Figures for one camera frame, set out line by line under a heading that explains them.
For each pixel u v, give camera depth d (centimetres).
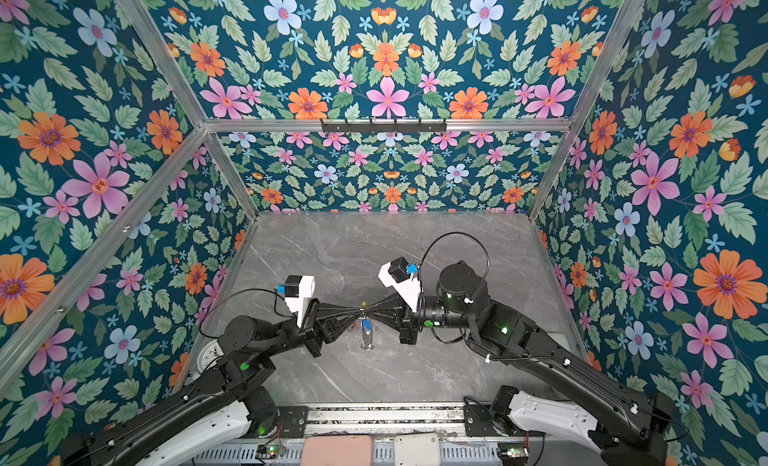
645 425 38
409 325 47
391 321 54
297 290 50
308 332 50
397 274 47
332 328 55
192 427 49
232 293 45
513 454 70
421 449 69
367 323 55
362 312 55
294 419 74
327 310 54
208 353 81
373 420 75
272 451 70
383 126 92
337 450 68
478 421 73
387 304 53
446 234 43
